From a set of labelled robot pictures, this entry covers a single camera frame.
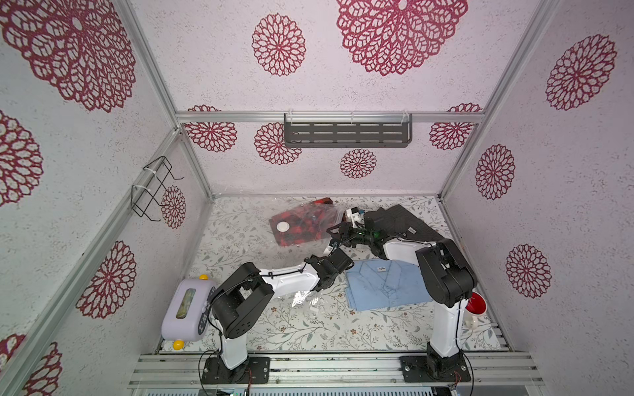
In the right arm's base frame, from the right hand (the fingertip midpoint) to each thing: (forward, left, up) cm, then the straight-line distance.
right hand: (327, 230), depth 93 cm
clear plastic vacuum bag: (-22, +7, -11) cm, 26 cm away
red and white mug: (-25, -50, -9) cm, 56 cm away
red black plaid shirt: (+12, +8, -10) cm, 18 cm away
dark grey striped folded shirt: (+14, -31, -12) cm, 36 cm away
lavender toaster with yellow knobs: (-34, +43, -1) cm, 55 cm away
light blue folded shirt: (-16, -20, -11) cm, 28 cm away
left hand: (-11, +2, -8) cm, 13 cm away
